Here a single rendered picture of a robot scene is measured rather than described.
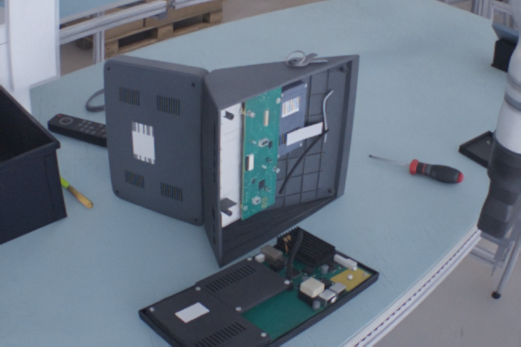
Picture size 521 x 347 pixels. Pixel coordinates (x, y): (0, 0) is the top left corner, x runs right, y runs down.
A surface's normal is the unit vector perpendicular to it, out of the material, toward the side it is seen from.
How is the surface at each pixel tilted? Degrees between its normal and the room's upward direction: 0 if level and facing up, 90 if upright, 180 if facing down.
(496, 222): 90
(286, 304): 0
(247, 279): 0
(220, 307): 0
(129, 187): 90
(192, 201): 90
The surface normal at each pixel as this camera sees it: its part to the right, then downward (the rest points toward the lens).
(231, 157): 0.75, 0.33
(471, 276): 0.05, -0.89
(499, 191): -0.67, 0.47
